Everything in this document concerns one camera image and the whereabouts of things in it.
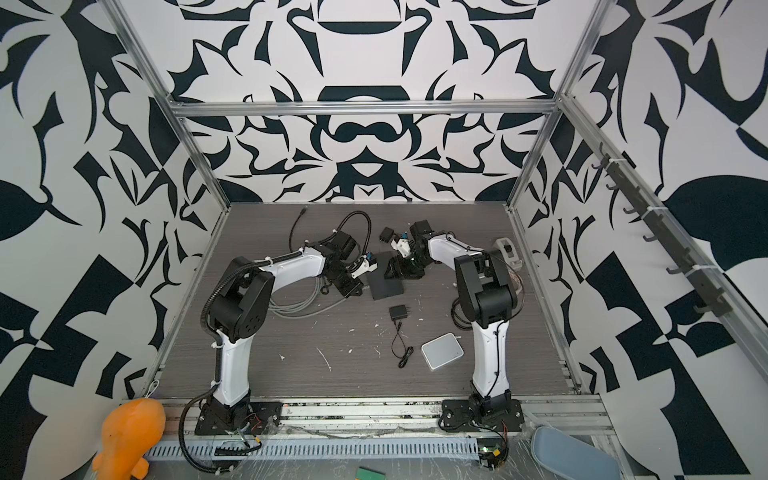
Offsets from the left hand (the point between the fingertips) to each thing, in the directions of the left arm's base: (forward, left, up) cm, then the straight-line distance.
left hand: (362, 285), depth 96 cm
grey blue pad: (-46, -48, -2) cm, 66 cm away
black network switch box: (0, -6, -1) cm, 6 cm away
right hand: (+4, -10, +1) cm, 11 cm away
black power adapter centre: (-19, -10, -2) cm, 22 cm away
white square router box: (-21, -22, 0) cm, 30 cm away
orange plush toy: (-38, +49, +7) cm, 63 cm away
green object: (-47, -2, 0) cm, 47 cm away
